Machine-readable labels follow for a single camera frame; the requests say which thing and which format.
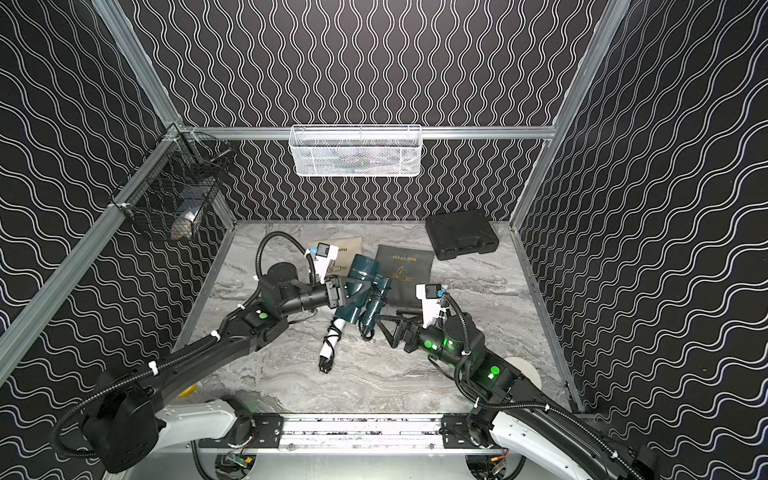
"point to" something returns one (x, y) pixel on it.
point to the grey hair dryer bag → (406, 268)
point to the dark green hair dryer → (365, 267)
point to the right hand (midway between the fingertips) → (387, 314)
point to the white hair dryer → (330, 340)
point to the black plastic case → (461, 233)
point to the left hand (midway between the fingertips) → (366, 280)
